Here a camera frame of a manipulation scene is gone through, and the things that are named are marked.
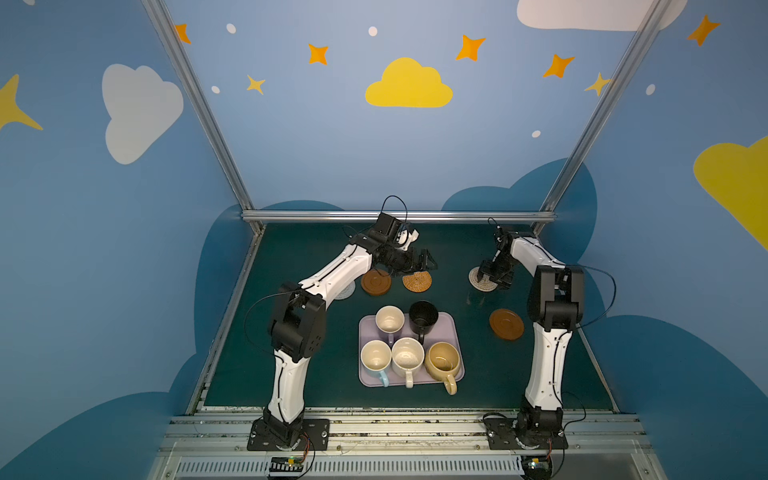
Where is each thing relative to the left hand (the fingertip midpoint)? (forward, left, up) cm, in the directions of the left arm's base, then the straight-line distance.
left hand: (425, 265), depth 87 cm
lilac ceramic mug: (-10, +10, -16) cm, 21 cm away
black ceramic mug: (-9, 0, -15) cm, 17 cm away
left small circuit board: (-47, +36, -21) cm, 63 cm away
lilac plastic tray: (-12, -8, -17) cm, 22 cm away
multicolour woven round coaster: (+6, -24, -17) cm, 30 cm away
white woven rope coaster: (+1, +25, -17) cm, 30 cm away
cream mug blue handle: (-21, +14, -15) cm, 30 cm away
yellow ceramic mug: (-23, -5, -17) cm, 29 cm away
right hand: (+7, -25, -16) cm, 30 cm away
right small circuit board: (-47, -27, -21) cm, 58 cm away
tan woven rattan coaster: (+6, 0, -18) cm, 19 cm away
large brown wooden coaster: (+6, +15, -17) cm, 24 cm away
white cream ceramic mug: (-22, +5, -16) cm, 28 cm away
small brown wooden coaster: (-10, -27, -18) cm, 34 cm away
